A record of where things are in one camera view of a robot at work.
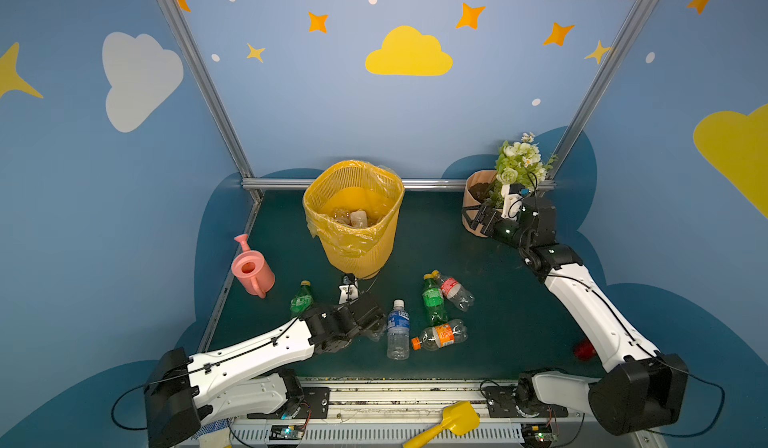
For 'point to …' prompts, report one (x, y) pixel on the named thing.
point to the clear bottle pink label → (456, 293)
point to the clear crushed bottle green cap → (359, 219)
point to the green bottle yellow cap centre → (433, 298)
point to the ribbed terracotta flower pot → (477, 189)
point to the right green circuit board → (546, 437)
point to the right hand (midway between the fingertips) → (476, 210)
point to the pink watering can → (252, 269)
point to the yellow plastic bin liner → (352, 207)
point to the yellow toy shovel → (459, 418)
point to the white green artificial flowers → (519, 163)
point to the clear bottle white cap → (342, 216)
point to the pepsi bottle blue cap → (378, 331)
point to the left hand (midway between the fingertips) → (368, 318)
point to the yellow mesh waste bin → (353, 206)
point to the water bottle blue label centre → (398, 331)
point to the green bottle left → (303, 301)
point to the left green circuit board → (286, 432)
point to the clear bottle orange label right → (438, 336)
